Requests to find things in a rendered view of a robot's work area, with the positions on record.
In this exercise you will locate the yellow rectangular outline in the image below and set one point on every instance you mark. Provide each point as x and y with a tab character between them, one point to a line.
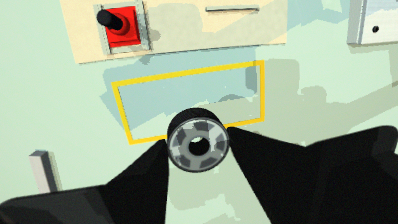
190	72

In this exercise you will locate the black wheel with grey hub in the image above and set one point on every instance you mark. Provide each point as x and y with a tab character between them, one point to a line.
201	156

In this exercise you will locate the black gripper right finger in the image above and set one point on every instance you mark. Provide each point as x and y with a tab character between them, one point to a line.
289	180

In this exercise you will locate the grey rectangular post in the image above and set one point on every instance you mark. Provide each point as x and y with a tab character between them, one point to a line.
42	171

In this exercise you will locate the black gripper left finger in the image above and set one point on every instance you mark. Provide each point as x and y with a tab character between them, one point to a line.
138	195

